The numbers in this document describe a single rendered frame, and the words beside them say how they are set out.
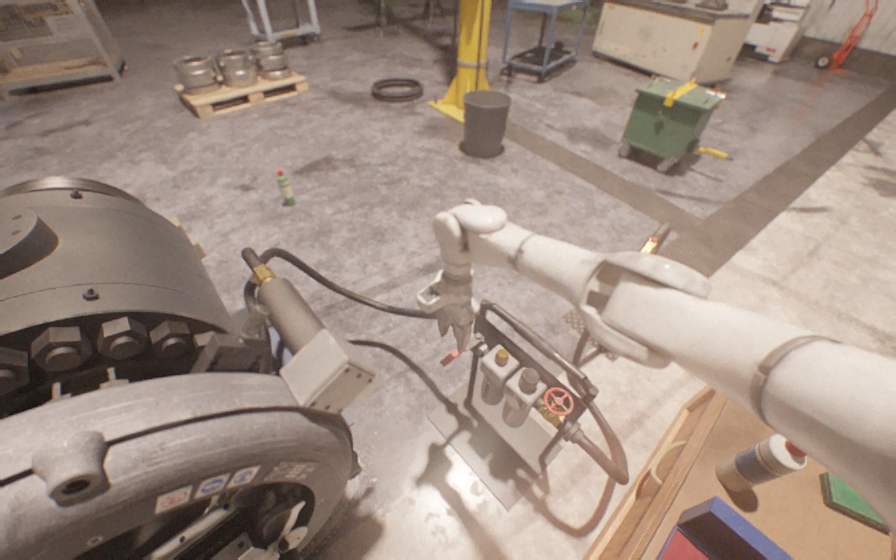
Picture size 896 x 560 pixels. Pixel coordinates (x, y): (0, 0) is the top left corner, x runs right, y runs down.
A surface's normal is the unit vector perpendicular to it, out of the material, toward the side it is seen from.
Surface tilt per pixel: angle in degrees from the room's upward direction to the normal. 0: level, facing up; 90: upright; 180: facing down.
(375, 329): 0
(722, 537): 84
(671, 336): 64
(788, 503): 0
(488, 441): 0
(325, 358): 22
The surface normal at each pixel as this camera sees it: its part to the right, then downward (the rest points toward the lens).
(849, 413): -0.93, -0.37
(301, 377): -0.26, -0.46
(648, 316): -0.76, -0.14
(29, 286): 0.21, -0.78
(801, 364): -0.80, -0.59
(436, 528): 0.03, -0.69
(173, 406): 0.46, -0.82
